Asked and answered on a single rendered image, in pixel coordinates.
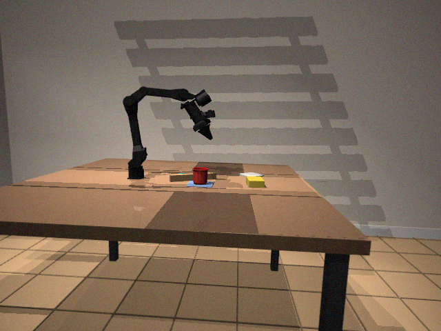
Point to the yellow flat block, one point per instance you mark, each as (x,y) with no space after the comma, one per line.
(255,182)

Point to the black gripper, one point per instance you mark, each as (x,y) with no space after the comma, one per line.
(201,124)

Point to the tan flat bar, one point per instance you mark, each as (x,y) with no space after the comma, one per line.
(189,177)

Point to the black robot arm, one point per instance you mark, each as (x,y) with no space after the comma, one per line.
(139,153)

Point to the white square block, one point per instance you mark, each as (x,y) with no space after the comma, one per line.
(251,174)

